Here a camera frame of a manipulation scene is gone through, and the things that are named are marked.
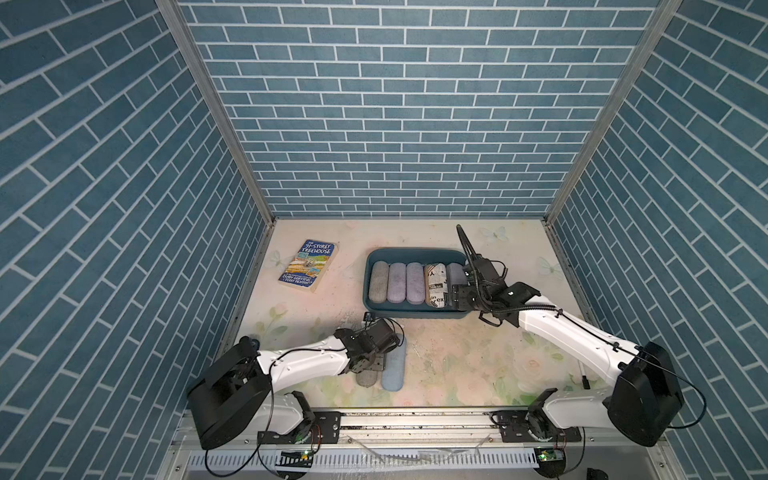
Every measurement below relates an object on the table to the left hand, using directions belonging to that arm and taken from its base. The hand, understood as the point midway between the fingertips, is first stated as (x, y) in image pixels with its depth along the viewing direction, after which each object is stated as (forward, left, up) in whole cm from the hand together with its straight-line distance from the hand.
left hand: (381, 361), depth 85 cm
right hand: (+15, -23, +13) cm, 30 cm away
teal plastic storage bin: (+42, -7, -3) cm, 43 cm away
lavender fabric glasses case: (+24, -4, +5) cm, 24 cm away
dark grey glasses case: (-5, +4, +3) cm, 7 cm away
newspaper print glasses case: (+21, -16, +7) cm, 28 cm away
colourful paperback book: (+31, +27, +3) cm, 41 cm away
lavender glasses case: (+24, -10, +5) cm, 26 cm away
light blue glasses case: (-4, -4, +3) cm, 6 cm away
